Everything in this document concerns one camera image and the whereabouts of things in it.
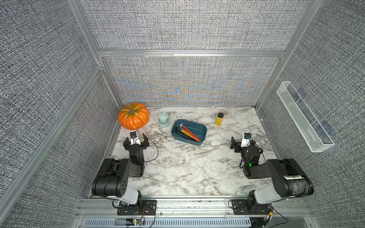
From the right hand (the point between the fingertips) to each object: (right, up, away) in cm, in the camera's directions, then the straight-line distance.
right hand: (241, 133), depth 90 cm
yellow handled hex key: (-34, -1, +13) cm, 36 cm away
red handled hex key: (-31, 0, +13) cm, 34 cm away
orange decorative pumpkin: (-71, +12, +9) cm, 72 cm away
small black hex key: (-35, -3, +12) cm, 37 cm away
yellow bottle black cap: (-10, +9, +14) cm, 20 cm away
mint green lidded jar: (-51, +9, +13) cm, 53 cm away
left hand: (-65, 0, -1) cm, 65 cm away
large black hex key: (-37, -1, +14) cm, 39 cm away
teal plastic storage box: (-25, +2, +14) cm, 29 cm away
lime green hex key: (-33, -4, +11) cm, 35 cm away
